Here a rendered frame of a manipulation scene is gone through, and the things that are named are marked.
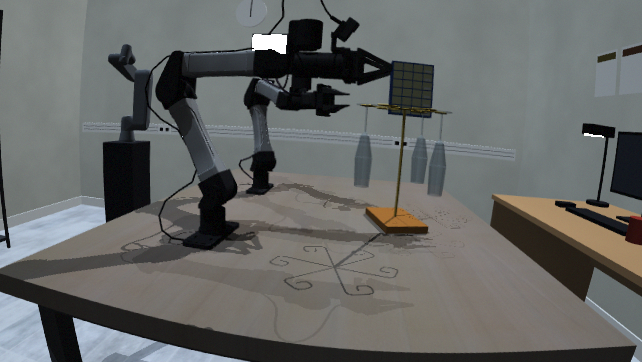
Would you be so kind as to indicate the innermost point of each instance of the clear wine glass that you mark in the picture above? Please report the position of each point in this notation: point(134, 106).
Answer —
point(419, 159)
point(437, 167)

